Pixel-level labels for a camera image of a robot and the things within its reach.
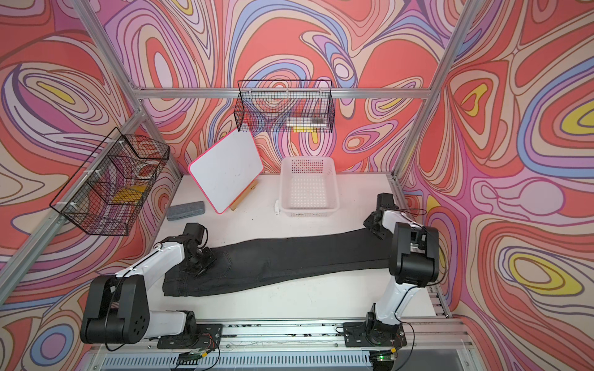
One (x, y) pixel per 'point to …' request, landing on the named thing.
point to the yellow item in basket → (132, 194)
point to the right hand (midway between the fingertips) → (373, 231)
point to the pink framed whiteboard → (226, 170)
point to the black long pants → (242, 263)
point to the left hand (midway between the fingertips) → (214, 266)
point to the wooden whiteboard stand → (233, 206)
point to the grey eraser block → (186, 210)
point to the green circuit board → (189, 359)
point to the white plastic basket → (308, 186)
